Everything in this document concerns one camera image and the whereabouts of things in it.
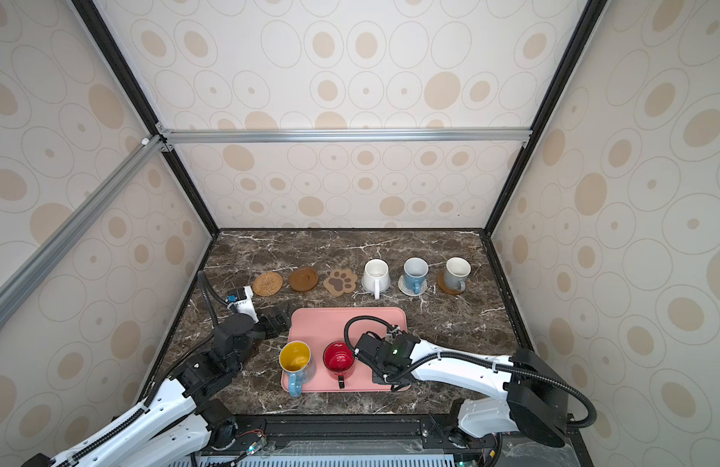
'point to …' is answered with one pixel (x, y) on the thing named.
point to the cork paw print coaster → (340, 281)
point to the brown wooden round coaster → (442, 283)
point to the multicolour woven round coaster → (408, 291)
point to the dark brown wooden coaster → (303, 279)
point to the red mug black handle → (339, 360)
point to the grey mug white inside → (456, 271)
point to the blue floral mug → (415, 269)
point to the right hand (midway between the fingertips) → (385, 375)
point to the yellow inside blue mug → (295, 358)
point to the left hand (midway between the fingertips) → (286, 303)
